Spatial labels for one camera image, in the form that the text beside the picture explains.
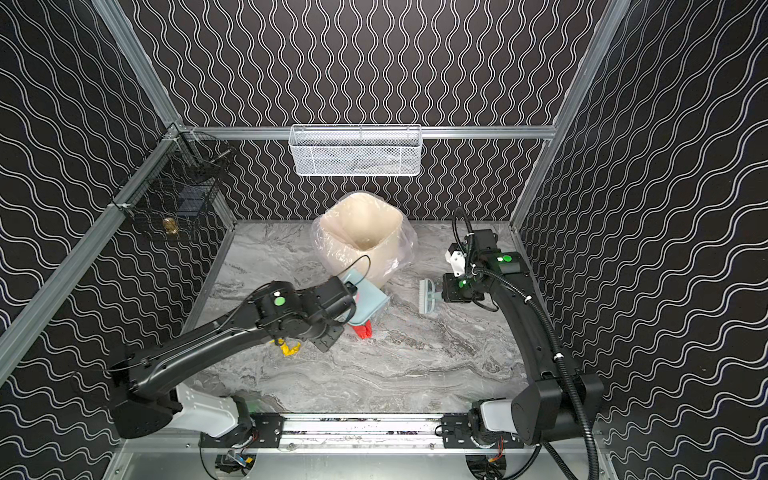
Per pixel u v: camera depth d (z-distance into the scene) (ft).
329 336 2.02
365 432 2.50
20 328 1.67
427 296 2.86
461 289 2.17
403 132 2.98
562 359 1.34
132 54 2.48
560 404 1.28
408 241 2.89
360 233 3.25
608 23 2.31
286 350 2.83
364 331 2.95
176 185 3.07
